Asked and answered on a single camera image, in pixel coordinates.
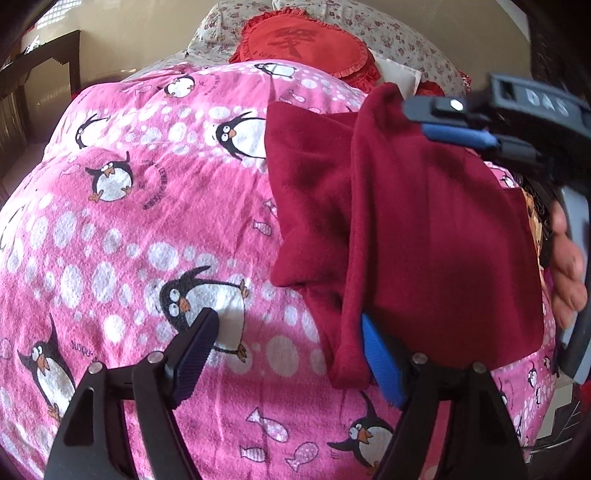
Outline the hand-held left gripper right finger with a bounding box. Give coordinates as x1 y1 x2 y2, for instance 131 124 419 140
360 313 530 480

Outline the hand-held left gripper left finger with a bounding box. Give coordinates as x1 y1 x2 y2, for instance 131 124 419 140
44 307 221 480

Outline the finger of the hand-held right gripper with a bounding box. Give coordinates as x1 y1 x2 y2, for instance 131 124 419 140
401 71 585 151
495 137 560 182

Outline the dark red garment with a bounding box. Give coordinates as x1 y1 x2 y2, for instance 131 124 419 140
267 83 546 391

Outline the person's right hand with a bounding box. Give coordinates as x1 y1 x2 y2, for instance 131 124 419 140
547 200 590 329

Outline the orange and cream towel blanket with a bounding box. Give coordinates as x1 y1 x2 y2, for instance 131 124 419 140
521 188 549 271

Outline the red ruffled cushion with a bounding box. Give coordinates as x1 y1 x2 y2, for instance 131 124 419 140
416 78 472 100

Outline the white pillow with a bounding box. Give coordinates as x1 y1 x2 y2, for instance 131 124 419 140
369 48 424 100

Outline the floral pillow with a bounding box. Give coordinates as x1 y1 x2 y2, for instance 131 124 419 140
187 0 468 99

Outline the pink penguin print blanket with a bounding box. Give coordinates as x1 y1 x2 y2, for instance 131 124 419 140
0 60 560 480

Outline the red cushion with embroidered character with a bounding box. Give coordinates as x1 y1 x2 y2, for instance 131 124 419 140
228 11 382 89

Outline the dark wooden furniture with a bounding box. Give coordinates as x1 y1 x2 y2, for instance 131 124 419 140
0 30 82 197

